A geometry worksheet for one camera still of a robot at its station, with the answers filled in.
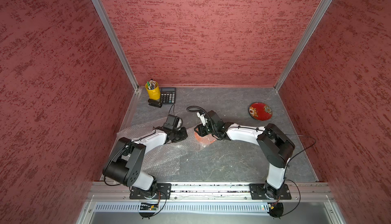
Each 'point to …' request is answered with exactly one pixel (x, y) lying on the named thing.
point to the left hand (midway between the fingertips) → (187, 138)
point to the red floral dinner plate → (260, 111)
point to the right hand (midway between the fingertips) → (197, 131)
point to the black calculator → (168, 95)
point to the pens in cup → (151, 84)
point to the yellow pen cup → (154, 94)
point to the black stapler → (154, 103)
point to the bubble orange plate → (204, 140)
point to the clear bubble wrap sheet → (163, 162)
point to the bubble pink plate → (190, 148)
